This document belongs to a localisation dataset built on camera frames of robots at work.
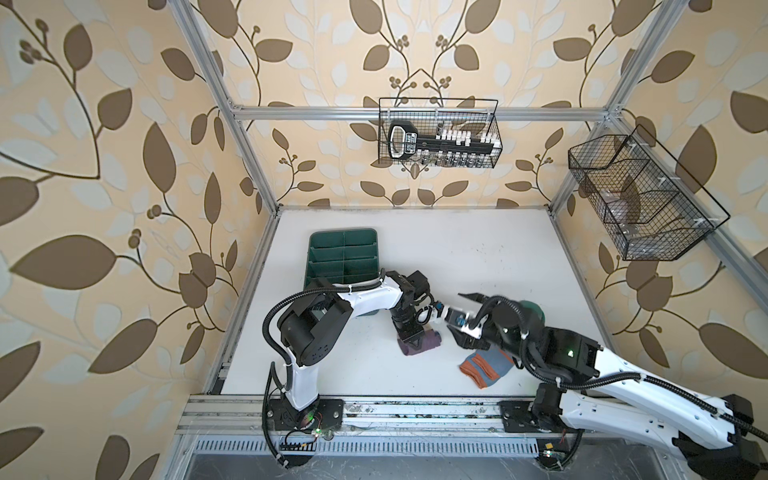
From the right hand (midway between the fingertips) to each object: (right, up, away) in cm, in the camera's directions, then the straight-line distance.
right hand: (461, 308), depth 70 cm
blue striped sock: (+10, -19, +11) cm, 24 cm away
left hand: (-8, -13, +15) cm, 22 cm away
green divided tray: (-36, +10, +34) cm, 51 cm away
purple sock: (-6, -12, +13) cm, 19 cm away
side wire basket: (+48, +24, +2) cm, 53 cm away
